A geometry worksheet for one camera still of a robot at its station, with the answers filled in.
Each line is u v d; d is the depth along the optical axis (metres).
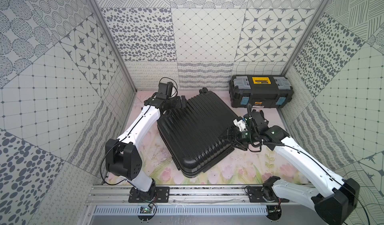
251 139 0.59
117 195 0.76
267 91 0.99
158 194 0.73
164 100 0.60
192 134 0.72
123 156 0.44
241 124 0.71
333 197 0.37
